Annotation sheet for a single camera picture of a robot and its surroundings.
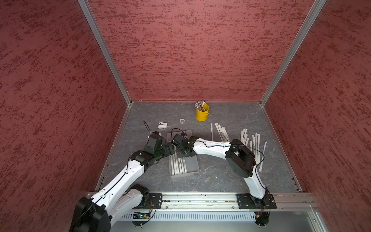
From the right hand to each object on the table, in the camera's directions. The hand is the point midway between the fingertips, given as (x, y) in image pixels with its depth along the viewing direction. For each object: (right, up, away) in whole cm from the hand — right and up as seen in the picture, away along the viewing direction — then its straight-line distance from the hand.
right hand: (182, 155), depth 91 cm
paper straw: (-6, -4, -5) cm, 9 cm away
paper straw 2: (-3, -5, -5) cm, 8 cm away
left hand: (-8, +4, -8) cm, 12 cm away
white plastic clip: (-15, +19, +12) cm, 27 cm away
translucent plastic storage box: (+6, -3, -7) cm, 10 cm away
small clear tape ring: (-1, +22, +17) cm, 28 cm away
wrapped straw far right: (+53, 0, +1) cm, 53 cm away
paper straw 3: (-1, -5, -5) cm, 7 cm away
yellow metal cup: (+14, +25, +15) cm, 33 cm away
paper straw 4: (0, -5, -4) cm, 6 cm away
